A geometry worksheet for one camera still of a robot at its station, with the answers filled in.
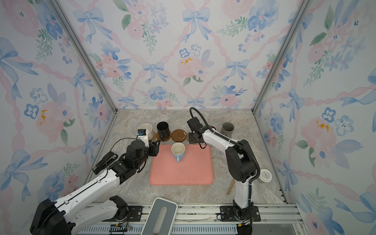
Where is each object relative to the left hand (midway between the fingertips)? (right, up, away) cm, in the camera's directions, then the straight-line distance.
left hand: (157, 140), depth 80 cm
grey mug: (+42, +5, +14) cm, 44 cm away
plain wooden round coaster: (+3, -1, +24) cm, 24 cm away
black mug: (+1, +5, +18) cm, 19 cm away
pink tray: (+21, -18, +8) cm, 29 cm away
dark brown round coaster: (+10, +1, +24) cm, 26 cm away
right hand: (+22, 0, +16) cm, 27 cm away
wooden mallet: (+41, -26, +3) cm, 49 cm away
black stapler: (-34, -15, +9) cm, 38 cm away
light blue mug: (+10, -8, +13) cm, 19 cm away
